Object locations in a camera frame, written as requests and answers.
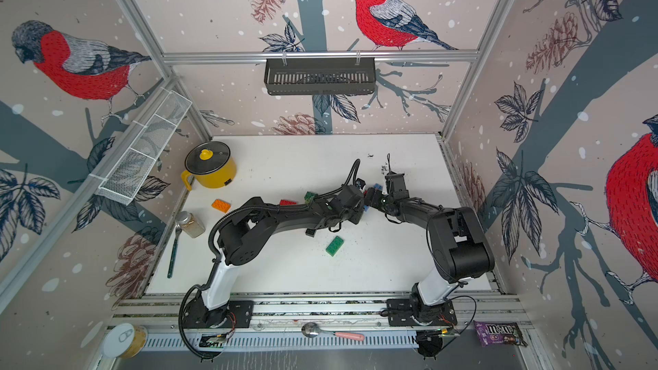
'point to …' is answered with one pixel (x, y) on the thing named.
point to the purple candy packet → (492, 333)
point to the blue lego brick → (378, 187)
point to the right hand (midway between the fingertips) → (374, 196)
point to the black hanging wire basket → (320, 75)
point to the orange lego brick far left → (221, 205)
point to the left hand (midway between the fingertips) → (365, 204)
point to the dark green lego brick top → (309, 196)
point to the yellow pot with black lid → (211, 164)
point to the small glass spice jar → (190, 224)
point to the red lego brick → (285, 202)
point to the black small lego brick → (309, 232)
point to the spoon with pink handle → (311, 330)
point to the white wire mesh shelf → (124, 178)
